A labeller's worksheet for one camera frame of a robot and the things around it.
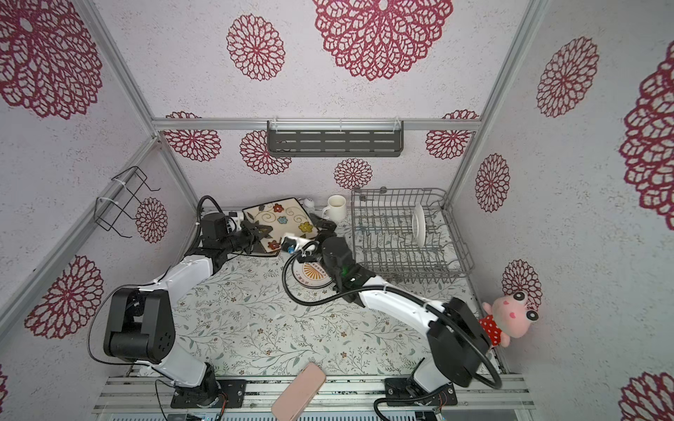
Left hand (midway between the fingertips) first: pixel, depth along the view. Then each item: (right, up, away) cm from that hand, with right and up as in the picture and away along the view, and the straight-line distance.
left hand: (273, 227), depth 87 cm
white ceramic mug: (+21, +8, +23) cm, 32 cm away
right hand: (+14, +2, -12) cm, 19 cm away
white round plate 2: (+52, +1, +10) cm, 53 cm away
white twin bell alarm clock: (+10, +10, +19) cm, 24 cm away
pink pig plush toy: (+69, -26, -15) cm, 75 cm away
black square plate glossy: (+3, +4, +5) cm, 7 cm away
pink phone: (+10, -47, -13) cm, 50 cm away
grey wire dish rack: (+41, -6, +22) cm, 47 cm away
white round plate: (+12, -17, +10) cm, 23 cm away
